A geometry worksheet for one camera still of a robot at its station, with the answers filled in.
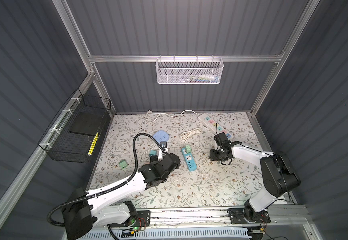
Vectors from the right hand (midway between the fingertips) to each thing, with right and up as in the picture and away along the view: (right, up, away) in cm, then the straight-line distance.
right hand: (214, 157), depth 94 cm
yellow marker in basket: (-63, +11, -25) cm, 69 cm away
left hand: (-28, +4, -15) cm, 32 cm away
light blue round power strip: (-35, +13, +9) cm, 39 cm away
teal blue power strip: (-16, -1, -3) cm, 17 cm away
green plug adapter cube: (-17, +6, -3) cm, 18 cm away
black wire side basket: (-75, +16, -22) cm, 80 cm away
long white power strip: (+4, +21, +14) cm, 25 cm away
